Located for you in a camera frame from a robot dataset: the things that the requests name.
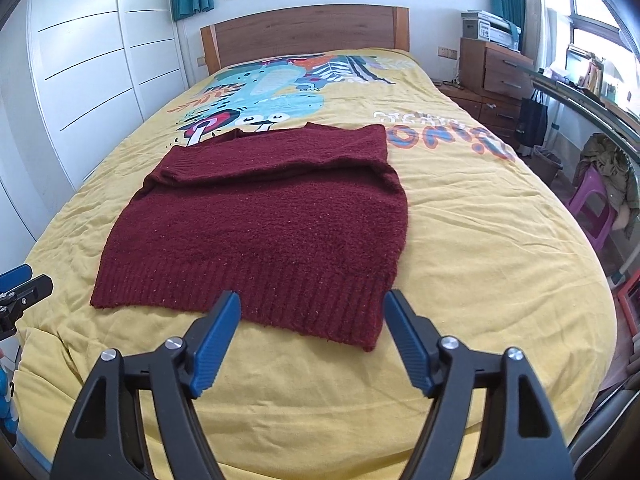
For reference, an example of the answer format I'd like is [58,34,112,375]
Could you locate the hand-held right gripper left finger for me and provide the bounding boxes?
[50,290,242,480]

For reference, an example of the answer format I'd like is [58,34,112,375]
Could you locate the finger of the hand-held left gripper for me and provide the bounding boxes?
[0,266,33,293]
[0,274,53,321]

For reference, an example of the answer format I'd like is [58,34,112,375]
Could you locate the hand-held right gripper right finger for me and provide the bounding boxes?
[383,289,573,480]

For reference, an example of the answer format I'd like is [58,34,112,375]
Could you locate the maroon knit sweater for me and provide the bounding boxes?
[90,121,410,353]

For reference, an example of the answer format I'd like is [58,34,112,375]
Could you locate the person's left hand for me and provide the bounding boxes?
[0,350,18,433]

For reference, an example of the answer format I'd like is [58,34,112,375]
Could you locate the bed with yellow duvet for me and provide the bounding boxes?
[10,47,618,480]

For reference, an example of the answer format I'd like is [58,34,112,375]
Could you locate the white wardrobe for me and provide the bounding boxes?
[0,0,201,261]

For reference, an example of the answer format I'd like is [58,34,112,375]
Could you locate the brown wastebasket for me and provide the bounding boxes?
[530,145,563,183]

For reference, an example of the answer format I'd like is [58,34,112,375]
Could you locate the purple plastic stool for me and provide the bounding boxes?
[567,165,618,251]

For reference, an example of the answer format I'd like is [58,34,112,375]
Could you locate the low wooden cabinet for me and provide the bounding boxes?
[440,85,526,146]

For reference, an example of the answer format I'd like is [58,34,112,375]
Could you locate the black tote bag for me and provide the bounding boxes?
[516,89,550,148]

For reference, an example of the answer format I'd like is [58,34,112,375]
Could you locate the olive jacket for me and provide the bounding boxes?
[574,132,636,231]

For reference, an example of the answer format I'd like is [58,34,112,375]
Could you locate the glass desk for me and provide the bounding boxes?
[530,70,640,161]

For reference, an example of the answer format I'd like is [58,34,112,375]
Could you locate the white printer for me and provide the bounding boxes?
[480,11,521,51]

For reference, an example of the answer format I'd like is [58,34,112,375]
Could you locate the grey storage box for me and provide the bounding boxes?
[461,10,490,40]

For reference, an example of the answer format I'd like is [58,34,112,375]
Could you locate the wooden headboard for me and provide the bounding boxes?
[200,4,411,75]

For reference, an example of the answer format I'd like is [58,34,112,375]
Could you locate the assorted desk books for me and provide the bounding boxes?
[565,45,621,96]

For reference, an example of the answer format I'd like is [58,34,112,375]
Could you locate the window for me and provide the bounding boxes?
[540,0,640,96]

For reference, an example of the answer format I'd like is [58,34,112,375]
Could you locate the red metal frame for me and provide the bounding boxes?
[617,280,640,336]

